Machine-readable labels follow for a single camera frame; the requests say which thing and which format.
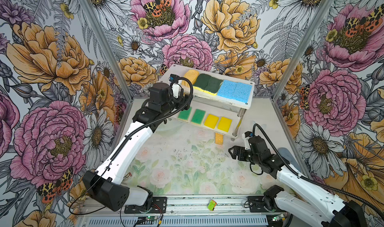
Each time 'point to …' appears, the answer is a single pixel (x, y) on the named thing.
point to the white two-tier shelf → (217, 100)
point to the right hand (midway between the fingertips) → (235, 156)
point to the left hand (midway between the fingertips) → (184, 98)
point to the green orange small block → (211, 205)
